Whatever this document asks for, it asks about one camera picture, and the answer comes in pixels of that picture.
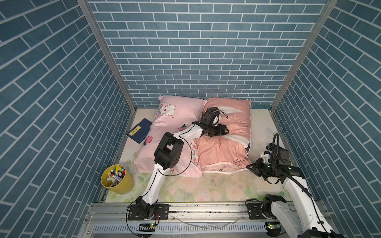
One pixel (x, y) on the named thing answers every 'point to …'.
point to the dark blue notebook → (139, 133)
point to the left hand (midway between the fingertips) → (227, 132)
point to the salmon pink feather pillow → (229, 152)
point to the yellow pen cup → (117, 179)
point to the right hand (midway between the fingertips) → (248, 166)
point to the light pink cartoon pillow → (172, 114)
